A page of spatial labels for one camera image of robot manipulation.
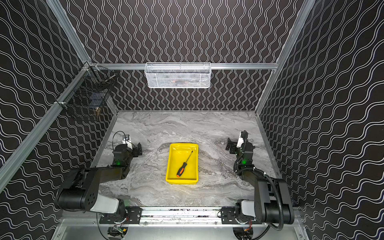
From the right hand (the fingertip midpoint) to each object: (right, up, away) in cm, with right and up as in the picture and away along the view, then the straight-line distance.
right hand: (239, 139), depth 89 cm
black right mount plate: (-10, -37, -16) cm, 41 cm away
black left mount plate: (-58, -37, -14) cm, 70 cm away
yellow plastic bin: (-37, -10, +10) cm, 40 cm away
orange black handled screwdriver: (-34, -17, -1) cm, 38 cm away
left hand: (-63, -3, +3) cm, 63 cm away
